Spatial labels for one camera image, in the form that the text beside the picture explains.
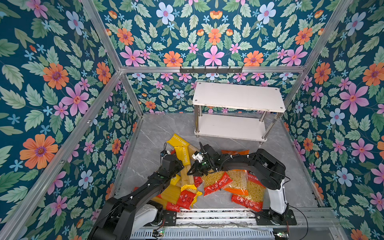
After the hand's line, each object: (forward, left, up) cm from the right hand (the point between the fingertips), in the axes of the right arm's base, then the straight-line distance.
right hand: (190, 169), depth 84 cm
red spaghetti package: (-5, -4, -4) cm, 7 cm away
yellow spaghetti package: (+11, +6, -1) cm, 13 cm away
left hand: (+6, +4, 0) cm, 7 cm away
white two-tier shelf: (+55, -33, -5) cm, 65 cm away
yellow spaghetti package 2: (+22, +12, -3) cm, 25 cm away
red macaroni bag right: (-9, -37, -4) cm, 38 cm away
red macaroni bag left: (-6, -14, -1) cm, 15 cm away
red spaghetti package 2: (-15, +1, -1) cm, 15 cm away
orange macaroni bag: (-4, -28, -1) cm, 28 cm away
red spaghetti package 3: (-19, +8, -3) cm, 21 cm away
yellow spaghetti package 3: (-8, +1, +1) cm, 8 cm away
